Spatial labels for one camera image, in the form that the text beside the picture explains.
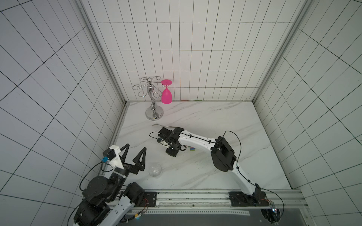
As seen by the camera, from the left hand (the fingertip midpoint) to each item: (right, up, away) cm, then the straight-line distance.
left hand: (137, 148), depth 61 cm
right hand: (+14, -7, +31) cm, 35 cm away
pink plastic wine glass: (+9, +27, +40) cm, 49 cm away
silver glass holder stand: (-4, +16, +49) cm, 52 cm away
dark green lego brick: (+24, +1, +1) cm, 24 cm away
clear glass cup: (+3, -19, +22) cm, 29 cm away
